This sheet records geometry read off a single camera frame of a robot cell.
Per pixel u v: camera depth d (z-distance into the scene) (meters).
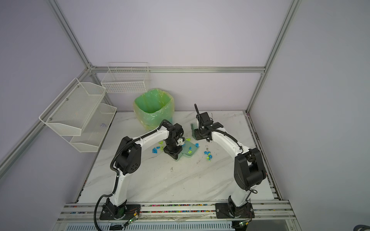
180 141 0.88
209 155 0.93
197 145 1.00
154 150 0.95
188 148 0.98
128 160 0.54
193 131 0.81
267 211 0.76
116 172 0.55
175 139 0.80
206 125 0.66
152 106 1.08
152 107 1.08
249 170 0.46
